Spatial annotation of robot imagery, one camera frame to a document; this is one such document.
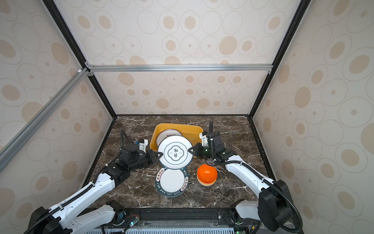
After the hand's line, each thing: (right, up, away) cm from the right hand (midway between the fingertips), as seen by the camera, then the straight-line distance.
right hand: (189, 150), depth 80 cm
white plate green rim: (-10, -19, +4) cm, 22 cm away
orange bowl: (+10, -14, +2) cm, 17 cm away
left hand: (-12, -1, -5) cm, 13 cm away
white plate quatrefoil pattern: (-7, -2, -2) cm, 8 cm away
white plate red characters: (-17, +9, +27) cm, 33 cm away
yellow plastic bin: (+2, +9, +32) cm, 33 cm away
